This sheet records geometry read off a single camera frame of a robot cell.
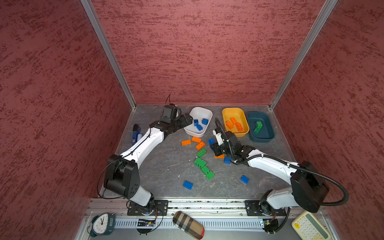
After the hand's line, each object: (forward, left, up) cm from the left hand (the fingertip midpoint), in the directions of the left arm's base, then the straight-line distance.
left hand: (187, 123), depth 86 cm
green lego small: (+11, -50, -14) cm, 53 cm away
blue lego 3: (-26, -34, -18) cm, 46 cm away
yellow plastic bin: (+22, -39, -17) cm, 48 cm away
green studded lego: (-10, -9, -17) cm, 22 cm away
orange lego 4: (0, -6, -18) cm, 19 cm away
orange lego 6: (-19, -19, -3) cm, 27 cm away
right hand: (-11, -14, -9) cm, 20 cm away
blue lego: (+16, -12, -18) cm, 27 cm away
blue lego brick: (+13, -5, -15) cm, 21 cm away
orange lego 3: (-3, +1, -18) cm, 18 cm away
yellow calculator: (-48, -59, -16) cm, 77 cm away
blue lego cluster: (+10, -7, -18) cm, 22 cm away
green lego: (+8, -48, -16) cm, 52 cm away
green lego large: (-17, -8, -17) cm, 25 cm away
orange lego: (+17, -34, -18) cm, 42 cm away
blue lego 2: (-29, -1, -17) cm, 34 cm away
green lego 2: (-21, -11, -17) cm, 29 cm away
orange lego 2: (+12, -29, -17) cm, 36 cm away
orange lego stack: (+11, -37, -17) cm, 42 cm away
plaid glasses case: (-48, -3, -15) cm, 50 cm away
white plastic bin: (+22, -7, -16) cm, 28 cm away
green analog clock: (-48, +37, -15) cm, 62 cm away
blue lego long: (-10, -14, -4) cm, 17 cm away
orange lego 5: (-4, -8, -19) cm, 21 cm away
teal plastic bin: (+5, -55, -18) cm, 58 cm away
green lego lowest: (-24, -14, -18) cm, 33 cm away
